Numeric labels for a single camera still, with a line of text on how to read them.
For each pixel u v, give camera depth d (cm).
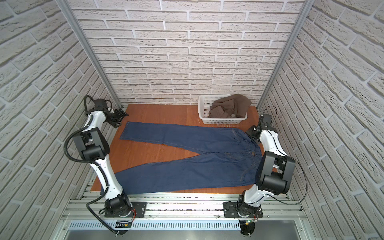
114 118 94
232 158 90
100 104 81
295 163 45
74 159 52
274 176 47
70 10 71
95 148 59
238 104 110
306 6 69
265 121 71
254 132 67
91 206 67
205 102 118
